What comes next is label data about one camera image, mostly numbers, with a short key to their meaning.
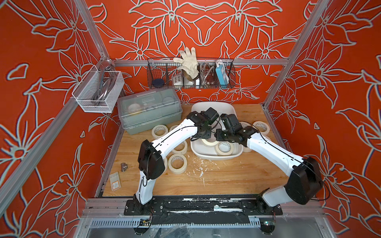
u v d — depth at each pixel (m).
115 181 0.81
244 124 1.04
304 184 0.41
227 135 0.69
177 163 0.89
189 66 0.90
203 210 0.73
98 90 0.76
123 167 0.85
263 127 1.04
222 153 0.90
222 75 0.88
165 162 0.85
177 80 0.94
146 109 0.93
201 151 0.90
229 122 0.64
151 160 0.47
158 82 1.00
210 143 0.79
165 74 1.01
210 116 0.63
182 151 0.90
